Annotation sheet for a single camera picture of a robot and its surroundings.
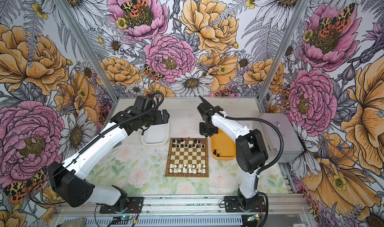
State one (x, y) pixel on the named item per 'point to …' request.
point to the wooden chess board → (187, 157)
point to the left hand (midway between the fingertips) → (160, 121)
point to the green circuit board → (125, 217)
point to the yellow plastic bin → (222, 147)
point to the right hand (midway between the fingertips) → (207, 137)
